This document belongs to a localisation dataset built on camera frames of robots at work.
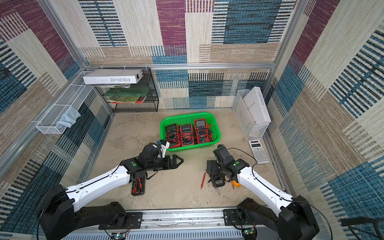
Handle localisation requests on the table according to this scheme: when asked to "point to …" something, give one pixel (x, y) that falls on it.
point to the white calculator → (259, 152)
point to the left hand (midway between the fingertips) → (178, 161)
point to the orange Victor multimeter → (186, 135)
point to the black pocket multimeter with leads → (138, 186)
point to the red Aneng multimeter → (173, 136)
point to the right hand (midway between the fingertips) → (214, 165)
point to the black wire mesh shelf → (141, 97)
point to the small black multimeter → (218, 180)
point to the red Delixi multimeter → (203, 134)
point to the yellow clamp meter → (236, 184)
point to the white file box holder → (251, 112)
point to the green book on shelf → (126, 94)
